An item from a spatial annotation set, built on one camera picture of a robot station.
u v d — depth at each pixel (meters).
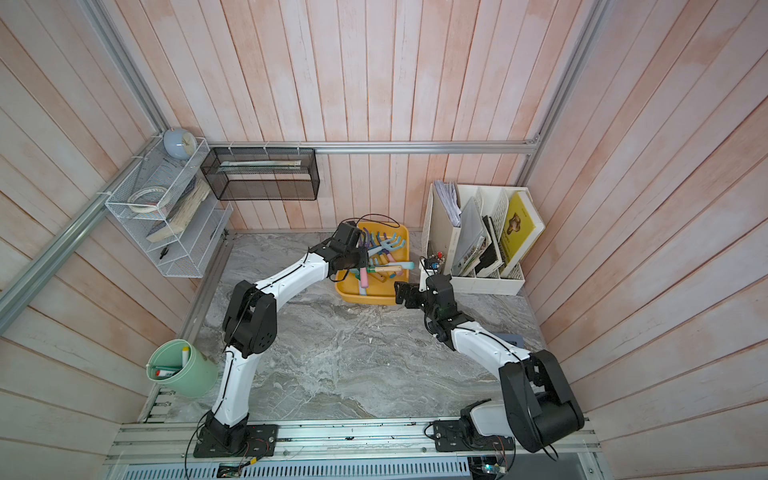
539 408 0.42
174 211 0.75
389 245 1.14
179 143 0.82
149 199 0.75
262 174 1.05
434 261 0.78
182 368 0.78
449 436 0.73
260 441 0.73
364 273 0.95
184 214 0.80
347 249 0.76
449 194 0.90
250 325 0.56
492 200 1.00
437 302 0.67
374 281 1.03
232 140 0.93
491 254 0.95
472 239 0.92
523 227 0.91
